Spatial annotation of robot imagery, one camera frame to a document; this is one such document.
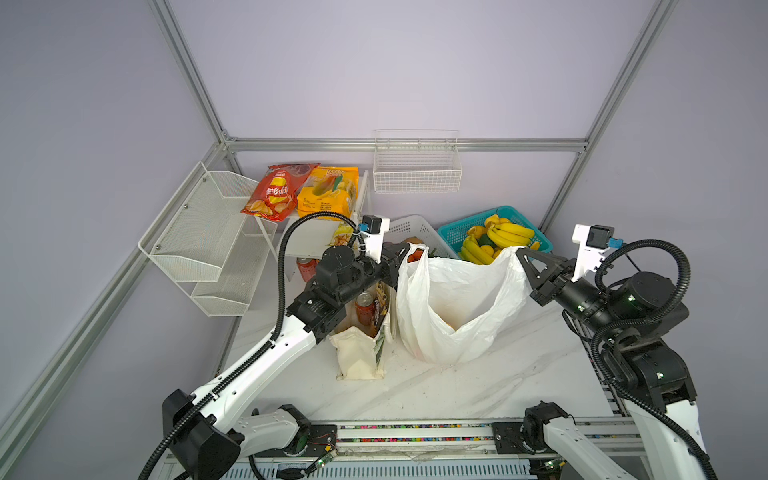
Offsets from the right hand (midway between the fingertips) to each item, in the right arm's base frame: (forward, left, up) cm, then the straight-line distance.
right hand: (516, 250), depth 53 cm
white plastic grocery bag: (+6, +8, -31) cm, 32 cm away
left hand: (+8, +20, -8) cm, 23 cm away
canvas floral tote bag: (-6, +32, -34) cm, 47 cm away
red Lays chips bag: (+28, +55, -9) cm, 63 cm away
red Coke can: (+9, +32, -35) cm, 48 cm away
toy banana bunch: (+39, -16, -35) cm, 54 cm away
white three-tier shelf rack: (+19, +46, -15) cm, 52 cm away
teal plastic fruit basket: (+44, +1, -39) cm, 58 cm away
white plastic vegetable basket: (+47, +16, -39) cm, 63 cm away
